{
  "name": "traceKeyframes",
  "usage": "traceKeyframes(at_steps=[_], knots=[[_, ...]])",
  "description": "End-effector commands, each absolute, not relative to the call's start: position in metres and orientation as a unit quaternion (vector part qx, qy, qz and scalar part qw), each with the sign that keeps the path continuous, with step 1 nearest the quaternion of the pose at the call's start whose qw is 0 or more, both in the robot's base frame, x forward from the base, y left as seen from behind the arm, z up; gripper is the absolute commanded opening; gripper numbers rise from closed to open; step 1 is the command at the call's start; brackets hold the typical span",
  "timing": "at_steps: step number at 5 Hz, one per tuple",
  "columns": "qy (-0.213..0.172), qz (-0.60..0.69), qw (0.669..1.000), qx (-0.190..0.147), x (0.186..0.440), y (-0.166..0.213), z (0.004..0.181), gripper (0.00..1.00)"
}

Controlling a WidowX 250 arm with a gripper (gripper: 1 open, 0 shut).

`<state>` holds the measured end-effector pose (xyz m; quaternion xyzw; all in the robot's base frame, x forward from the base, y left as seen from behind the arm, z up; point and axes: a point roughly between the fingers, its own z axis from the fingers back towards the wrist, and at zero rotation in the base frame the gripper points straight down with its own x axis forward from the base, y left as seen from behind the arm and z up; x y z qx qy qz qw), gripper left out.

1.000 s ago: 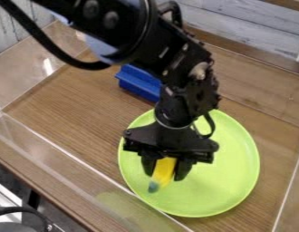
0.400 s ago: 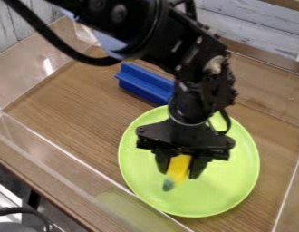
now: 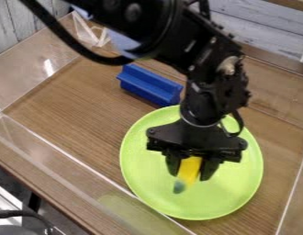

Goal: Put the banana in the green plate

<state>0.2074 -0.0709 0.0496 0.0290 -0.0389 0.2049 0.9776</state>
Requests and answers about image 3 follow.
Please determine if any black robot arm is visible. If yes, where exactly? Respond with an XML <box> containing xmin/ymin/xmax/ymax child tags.
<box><xmin>18</xmin><ymin>0</ymin><xmax>250</xmax><ymax>181</ymax></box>

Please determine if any yellow toy banana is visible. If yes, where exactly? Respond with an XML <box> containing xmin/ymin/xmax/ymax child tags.
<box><xmin>173</xmin><ymin>156</ymin><xmax>202</xmax><ymax>194</ymax></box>

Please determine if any green round plate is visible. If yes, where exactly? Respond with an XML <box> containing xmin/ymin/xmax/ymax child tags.
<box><xmin>119</xmin><ymin>106</ymin><xmax>263</xmax><ymax>220</ymax></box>

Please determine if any blue plastic block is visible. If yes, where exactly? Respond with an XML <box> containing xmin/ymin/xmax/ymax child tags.
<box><xmin>115</xmin><ymin>64</ymin><xmax>183</xmax><ymax>106</ymax></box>

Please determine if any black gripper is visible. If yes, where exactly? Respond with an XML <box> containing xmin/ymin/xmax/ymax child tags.
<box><xmin>145</xmin><ymin>119</ymin><xmax>247</xmax><ymax>181</ymax></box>

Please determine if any clear acrylic front wall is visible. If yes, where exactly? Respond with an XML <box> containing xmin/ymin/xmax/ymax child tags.
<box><xmin>0</xmin><ymin>113</ymin><xmax>195</xmax><ymax>235</ymax></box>

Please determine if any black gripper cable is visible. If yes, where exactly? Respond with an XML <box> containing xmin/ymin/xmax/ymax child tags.
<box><xmin>218</xmin><ymin>109</ymin><xmax>245</xmax><ymax>138</ymax></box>

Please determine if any clear acrylic corner bracket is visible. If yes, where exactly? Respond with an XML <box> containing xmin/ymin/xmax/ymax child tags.
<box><xmin>71</xmin><ymin>11</ymin><xmax>110</xmax><ymax>48</ymax></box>

